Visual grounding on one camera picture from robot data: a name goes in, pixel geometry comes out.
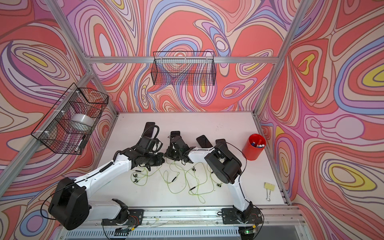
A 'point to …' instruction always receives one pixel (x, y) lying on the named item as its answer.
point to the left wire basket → (70, 123)
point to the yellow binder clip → (269, 187)
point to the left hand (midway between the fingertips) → (167, 161)
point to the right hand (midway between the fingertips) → (164, 157)
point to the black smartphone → (203, 142)
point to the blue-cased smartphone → (221, 144)
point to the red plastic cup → (254, 147)
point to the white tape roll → (83, 118)
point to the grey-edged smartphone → (174, 133)
